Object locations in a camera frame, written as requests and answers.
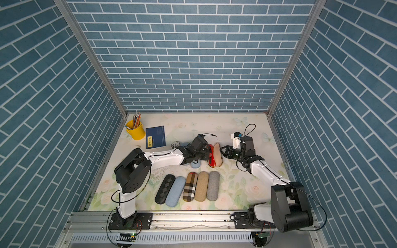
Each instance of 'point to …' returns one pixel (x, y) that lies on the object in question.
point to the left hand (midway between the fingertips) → (212, 155)
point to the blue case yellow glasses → (184, 143)
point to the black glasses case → (167, 184)
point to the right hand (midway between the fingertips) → (224, 149)
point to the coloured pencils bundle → (137, 117)
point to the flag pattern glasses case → (174, 145)
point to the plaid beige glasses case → (189, 189)
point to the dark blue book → (155, 137)
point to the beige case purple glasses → (201, 188)
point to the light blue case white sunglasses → (195, 164)
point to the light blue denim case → (176, 191)
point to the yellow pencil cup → (137, 133)
